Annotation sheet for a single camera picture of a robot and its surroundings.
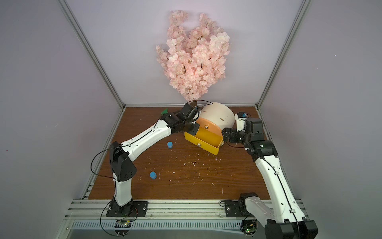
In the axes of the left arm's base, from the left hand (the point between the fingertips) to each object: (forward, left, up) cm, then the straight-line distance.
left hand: (199, 127), depth 82 cm
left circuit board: (-45, +38, -24) cm, 63 cm away
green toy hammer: (+27, +27, -16) cm, 41 cm away
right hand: (-5, -17, +6) cm, 19 cm away
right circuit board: (-44, -24, -22) cm, 54 cm away
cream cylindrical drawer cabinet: (+10, -12, +2) cm, 15 cm away
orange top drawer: (0, -6, +2) cm, 6 cm away
